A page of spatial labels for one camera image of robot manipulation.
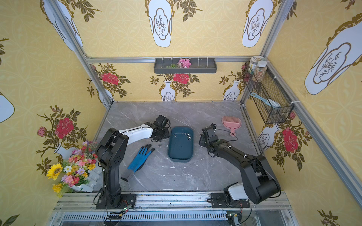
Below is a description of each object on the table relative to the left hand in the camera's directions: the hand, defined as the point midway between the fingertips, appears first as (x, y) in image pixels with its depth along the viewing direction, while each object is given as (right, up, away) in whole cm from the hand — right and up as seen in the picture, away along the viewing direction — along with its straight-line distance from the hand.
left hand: (162, 133), depth 100 cm
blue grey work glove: (-11, -15, -17) cm, 25 cm away
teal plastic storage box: (+14, -7, -3) cm, 16 cm away
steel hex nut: (-1, -7, -5) cm, 9 cm away
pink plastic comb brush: (+52, +7, +5) cm, 53 cm away
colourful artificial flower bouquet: (-38, -13, -32) cm, 51 cm away
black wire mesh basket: (+70, +30, -10) cm, 77 cm away
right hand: (+31, -2, -7) cm, 32 cm away
